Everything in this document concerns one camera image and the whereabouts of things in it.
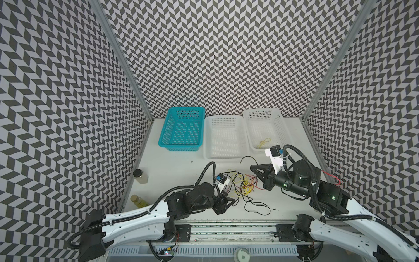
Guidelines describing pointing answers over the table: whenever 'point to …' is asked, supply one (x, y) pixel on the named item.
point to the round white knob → (241, 254)
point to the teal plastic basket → (183, 129)
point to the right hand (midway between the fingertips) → (252, 167)
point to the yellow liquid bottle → (138, 201)
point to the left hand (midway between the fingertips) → (231, 199)
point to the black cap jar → (142, 178)
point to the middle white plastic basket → (226, 138)
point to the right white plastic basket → (265, 127)
